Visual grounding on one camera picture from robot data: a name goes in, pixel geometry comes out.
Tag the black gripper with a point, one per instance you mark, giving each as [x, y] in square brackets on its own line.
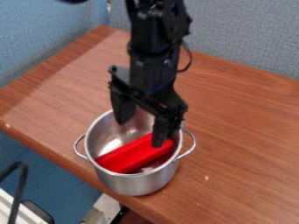
[144, 86]

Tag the red block object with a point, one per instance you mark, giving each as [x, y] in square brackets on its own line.
[135, 154]

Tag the metal pot with handles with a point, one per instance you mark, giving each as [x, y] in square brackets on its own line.
[106, 135]

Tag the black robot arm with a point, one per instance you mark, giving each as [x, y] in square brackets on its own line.
[159, 25]

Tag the white device under table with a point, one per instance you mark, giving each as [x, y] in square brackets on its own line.
[30, 214]

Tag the white table bracket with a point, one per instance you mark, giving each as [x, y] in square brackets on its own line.
[106, 212]

